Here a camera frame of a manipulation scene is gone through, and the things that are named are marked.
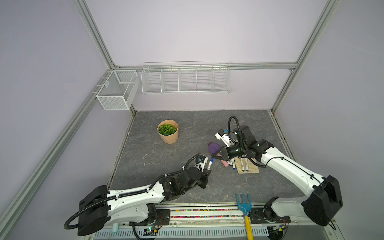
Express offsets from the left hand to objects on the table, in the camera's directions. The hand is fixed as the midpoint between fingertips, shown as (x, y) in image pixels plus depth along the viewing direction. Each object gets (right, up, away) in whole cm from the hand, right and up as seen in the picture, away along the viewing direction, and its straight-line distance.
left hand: (209, 172), depth 75 cm
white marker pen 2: (+17, -1, +16) cm, 23 cm away
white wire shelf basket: (-12, +56, +25) cm, 63 cm away
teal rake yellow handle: (+19, -18, +1) cm, 26 cm away
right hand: (+2, +7, -1) cm, 8 cm away
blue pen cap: (+1, +7, -1) cm, 7 cm away
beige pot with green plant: (-25, +21, +19) cm, 38 cm away
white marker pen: (0, +4, -1) cm, 4 cm away
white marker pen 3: (+21, -1, +14) cm, 25 cm away
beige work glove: (+27, -2, +14) cm, 31 cm away
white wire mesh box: (-60, +49, +27) cm, 82 cm away
